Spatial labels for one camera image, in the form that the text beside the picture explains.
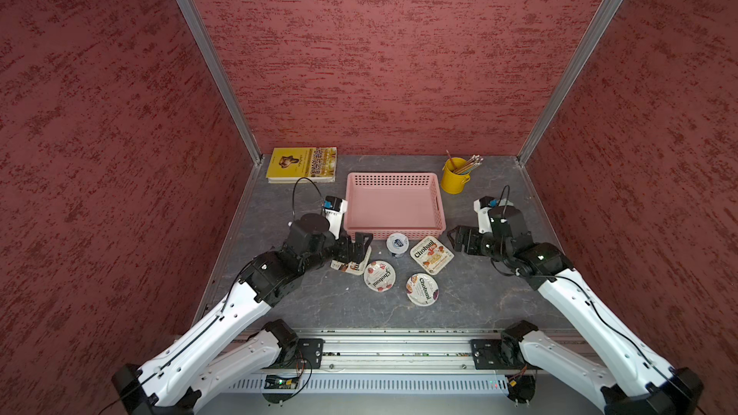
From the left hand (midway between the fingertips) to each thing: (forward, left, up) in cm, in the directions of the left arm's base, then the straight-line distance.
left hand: (355, 239), depth 71 cm
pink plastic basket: (+24, -8, -18) cm, 31 cm away
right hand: (+3, -28, -6) cm, 29 cm away
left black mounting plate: (-21, +12, -24) cm, 34 cm away
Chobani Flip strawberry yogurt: (+5, -23, -19) cm, 31 cm away
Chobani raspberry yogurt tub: (-2, -7, -18) cm, 19 cm away
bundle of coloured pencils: (+34, -39, -7) cm, 52 cm away
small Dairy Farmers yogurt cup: (+8, -12, -18) cm, 23 cm away
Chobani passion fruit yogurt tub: (-6, -19, -18) cm, 27 cm away
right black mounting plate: (-22, -36, -22) cm, 47 cm away
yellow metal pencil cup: (+33, -33, -16) cm, 50 cm away
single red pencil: (+48, -34, -17) cm, 62 cm away
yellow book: (+44, +31, -19) cm, 57 cm away
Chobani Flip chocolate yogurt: (0, +2, -19) cm, 19 cm away
